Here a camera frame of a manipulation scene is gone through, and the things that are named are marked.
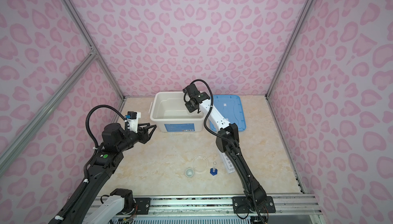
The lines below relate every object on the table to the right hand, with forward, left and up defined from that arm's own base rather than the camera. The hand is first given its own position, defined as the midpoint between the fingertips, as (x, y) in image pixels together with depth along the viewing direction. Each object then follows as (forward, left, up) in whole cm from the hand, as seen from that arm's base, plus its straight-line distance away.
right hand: (193, 103), depth 101 cm
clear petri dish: (-36, -5, -10) cm, 38 cm away
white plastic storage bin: (0, +18, -10) cm, 21 cm away
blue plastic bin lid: (+7, -26, -12) cm, 30 cm away
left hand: (-26, +17, +14) cm, 34 cm away
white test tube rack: (-39, -21, -8) cm, 45 cm away
